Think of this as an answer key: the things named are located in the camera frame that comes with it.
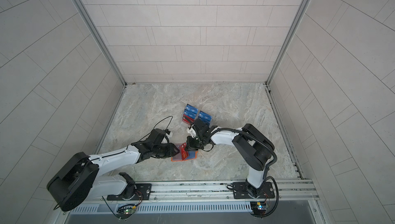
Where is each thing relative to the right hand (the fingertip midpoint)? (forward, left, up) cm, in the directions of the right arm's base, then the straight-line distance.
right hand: (184, 151), depth 83 cm
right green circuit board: (-27, -34, -3) cm, 43 cm away
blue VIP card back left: (+22, -5, +8) cm, 24 cm away
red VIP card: (-2, 0, 0) cm, 2 cm away
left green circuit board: (-25, +25, 0) cm, 35 cm away
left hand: (0, +1, -1) cm, 2 cm away
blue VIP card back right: (+17, -12, +7) cm, 22 cm away
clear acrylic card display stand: (+13, -3, +10) cm, 17 cm away
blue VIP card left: (+20, -4, +6) cm, 21 cm away
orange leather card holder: (-3, +3, 0) cm, 4 cm away
